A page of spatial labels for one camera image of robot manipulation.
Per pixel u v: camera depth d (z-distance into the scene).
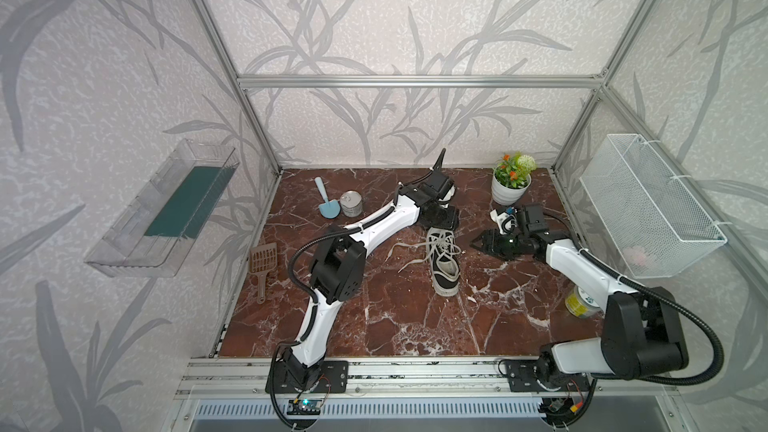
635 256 0.73
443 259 0.89
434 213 0.77
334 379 0.74
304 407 0.71
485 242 0.79
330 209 1.08
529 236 0.67
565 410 0.72
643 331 0.42
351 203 1.04
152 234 0.63
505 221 0.80
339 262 0.53
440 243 0.94
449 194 0.76
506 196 1.04
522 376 0.73
